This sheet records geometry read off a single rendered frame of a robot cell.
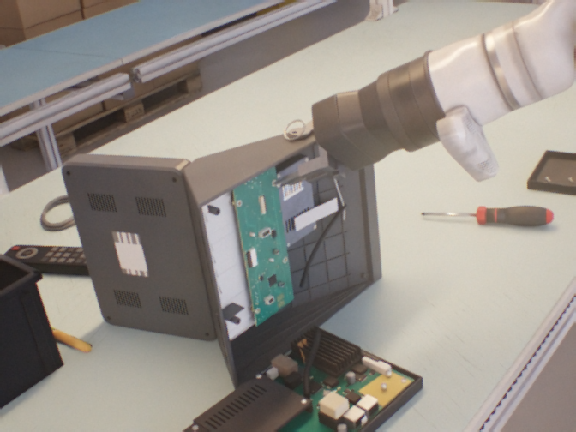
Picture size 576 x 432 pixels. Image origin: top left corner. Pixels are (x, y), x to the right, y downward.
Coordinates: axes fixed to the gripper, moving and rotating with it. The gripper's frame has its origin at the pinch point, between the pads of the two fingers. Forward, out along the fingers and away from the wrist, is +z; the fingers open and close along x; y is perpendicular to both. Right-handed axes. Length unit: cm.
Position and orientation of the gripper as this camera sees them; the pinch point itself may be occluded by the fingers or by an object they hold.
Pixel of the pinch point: (278, 184)
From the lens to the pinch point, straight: 72.7
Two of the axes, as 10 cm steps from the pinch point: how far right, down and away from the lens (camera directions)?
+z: -8.3, 3.0, 4.8
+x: -5.6, -3.3, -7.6
